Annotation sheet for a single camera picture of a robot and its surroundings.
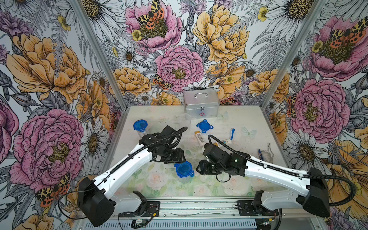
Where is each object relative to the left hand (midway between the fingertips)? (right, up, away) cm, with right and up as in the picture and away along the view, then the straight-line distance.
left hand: (178, 165), depth 73 cm
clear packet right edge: (+54, 0, +17) cm, 57 cm away
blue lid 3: (+3, -3, +3) cm, 6 cm away
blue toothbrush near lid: (+35, +10, +29) cm, 47 cm away
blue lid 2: (-27, +19, +22) cm, 39 cm away
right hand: (+12, -5, 0) cm, 12 cm away
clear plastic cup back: (+2, +22, +38) cm, 44 cm away
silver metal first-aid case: (+15, +35, +32) cm, 50 cm away
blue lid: (+17, +18, +35) cm, 43 cm away
